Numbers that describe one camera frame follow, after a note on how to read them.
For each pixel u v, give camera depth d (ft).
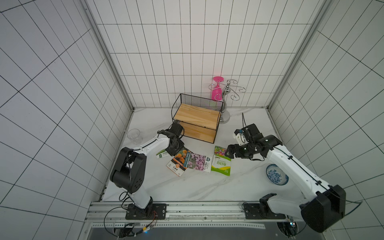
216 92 3.41
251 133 2.01
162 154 3.09
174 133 2.29
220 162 2.93
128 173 1.49
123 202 2.38
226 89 3.03
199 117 3.03
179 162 2.95
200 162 2.94
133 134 3.24
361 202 1.18
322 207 1.23
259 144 1.81
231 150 2.29
